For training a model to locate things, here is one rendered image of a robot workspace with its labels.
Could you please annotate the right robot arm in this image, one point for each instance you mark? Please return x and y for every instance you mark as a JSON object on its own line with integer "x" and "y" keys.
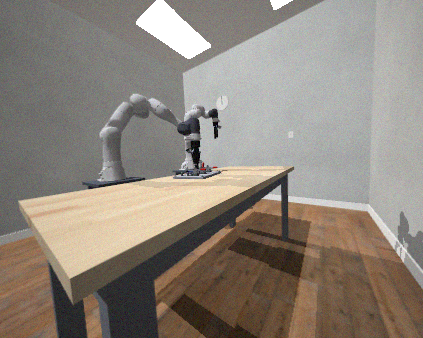
{"x": 111, "y": 135}

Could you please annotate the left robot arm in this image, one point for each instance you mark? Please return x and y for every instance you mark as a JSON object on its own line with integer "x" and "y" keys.
{"x": 197, "y": 111}

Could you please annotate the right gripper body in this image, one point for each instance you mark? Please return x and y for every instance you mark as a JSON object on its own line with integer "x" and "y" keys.
{"x": 195, "y": 145}

